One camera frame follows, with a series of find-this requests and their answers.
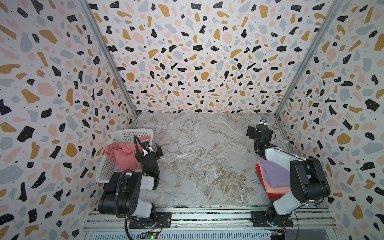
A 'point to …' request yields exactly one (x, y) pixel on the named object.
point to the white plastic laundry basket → (108, 167)
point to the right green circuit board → (277, 234)
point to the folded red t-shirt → (269, 195)
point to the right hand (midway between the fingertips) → (258, 125)
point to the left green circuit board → (150, 236)
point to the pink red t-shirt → (123, 153)
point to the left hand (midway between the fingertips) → (146, 144)
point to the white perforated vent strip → (184, 235)
